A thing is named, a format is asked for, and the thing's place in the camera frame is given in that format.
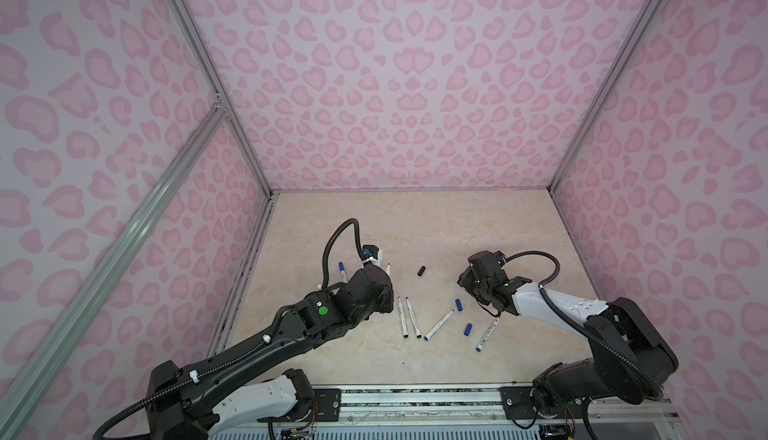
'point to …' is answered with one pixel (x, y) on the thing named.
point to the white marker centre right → (413, 318)
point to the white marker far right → (487, 335)
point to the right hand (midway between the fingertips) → (462, 278)
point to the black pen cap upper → (421, 271)
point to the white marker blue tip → (438, 325)
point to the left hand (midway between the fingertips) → (393, 281)
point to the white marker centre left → (402, 318)
